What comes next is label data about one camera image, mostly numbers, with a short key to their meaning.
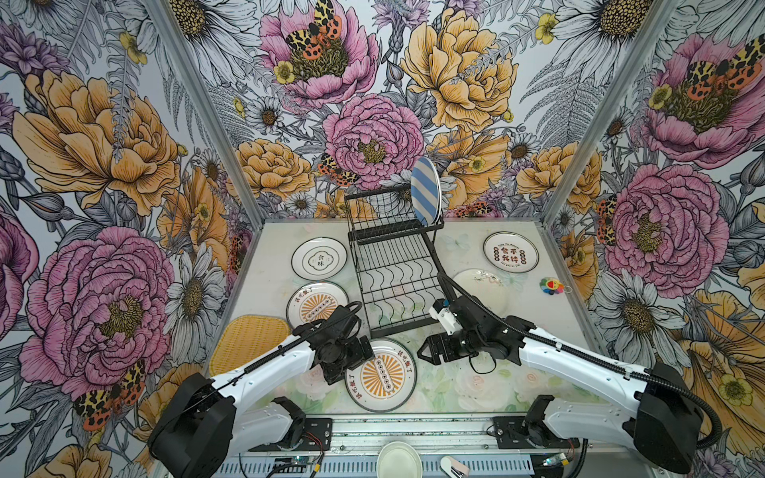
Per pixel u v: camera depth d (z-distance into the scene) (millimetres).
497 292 1009
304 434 716
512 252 1120
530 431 664
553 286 1009
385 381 828
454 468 685
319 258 1092
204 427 408
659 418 390
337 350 649
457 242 1156
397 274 1028
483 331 616
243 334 911
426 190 883
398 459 715
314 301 988
